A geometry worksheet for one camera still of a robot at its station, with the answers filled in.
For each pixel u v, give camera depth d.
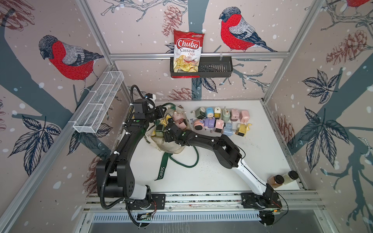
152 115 0.71
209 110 1.06
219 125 0.98
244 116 1.02
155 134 0.97
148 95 0.74
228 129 0.98
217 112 1.06
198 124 0.98
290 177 0.73
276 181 0.71
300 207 0.73
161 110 0.74
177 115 1.01
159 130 0.96
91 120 0.71
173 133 0.77
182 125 0.98
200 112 1.05
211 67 1.07
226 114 1.04
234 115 1.03
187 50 0.83
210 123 1.00
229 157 0.59
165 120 0.77
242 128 0.98
